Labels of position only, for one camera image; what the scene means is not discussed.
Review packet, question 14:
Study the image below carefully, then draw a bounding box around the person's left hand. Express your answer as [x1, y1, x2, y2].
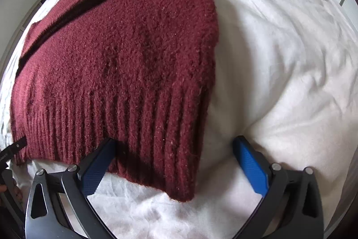
[0, 177, 24, 202]

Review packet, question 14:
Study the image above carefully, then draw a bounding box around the dark red knit sweater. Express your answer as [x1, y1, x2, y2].
[10, 0, 220, 203]

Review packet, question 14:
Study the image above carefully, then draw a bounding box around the bed with white sheet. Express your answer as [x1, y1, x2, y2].
[0, 0, 358, 239]

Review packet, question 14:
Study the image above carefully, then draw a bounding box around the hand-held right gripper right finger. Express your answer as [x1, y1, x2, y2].
[233, 136, 324, 239]

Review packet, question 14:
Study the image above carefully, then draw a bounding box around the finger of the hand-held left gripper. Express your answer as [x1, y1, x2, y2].
[5, 137, 28, 158]

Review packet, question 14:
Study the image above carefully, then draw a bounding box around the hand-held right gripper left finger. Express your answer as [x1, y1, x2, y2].
[25, 139, 116, 239]

